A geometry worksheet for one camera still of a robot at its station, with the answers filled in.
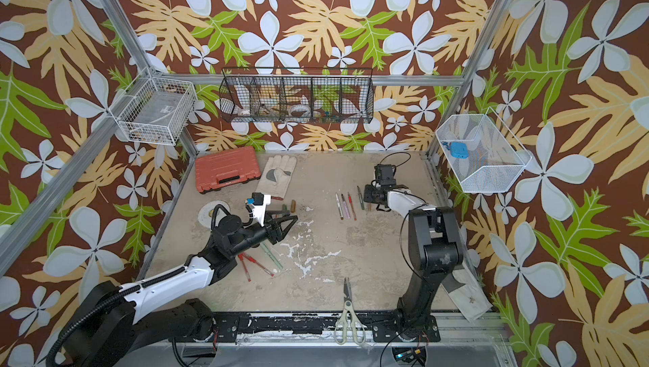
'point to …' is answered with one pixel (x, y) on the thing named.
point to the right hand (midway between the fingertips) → (370, 191)
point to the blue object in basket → (458, 150)
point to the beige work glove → (275, 178)
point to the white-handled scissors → (358, 331)
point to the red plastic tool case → (226, 168)
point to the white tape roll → (206, 213)
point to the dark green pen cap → (284, 207)
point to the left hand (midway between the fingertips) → (294, 213)
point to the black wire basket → (297, 95)
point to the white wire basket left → (155, 110)
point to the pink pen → (346, 206)
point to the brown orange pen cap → (293, 206)
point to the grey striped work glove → (466, 292)
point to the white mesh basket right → (495, 158)
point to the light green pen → (280, 266)
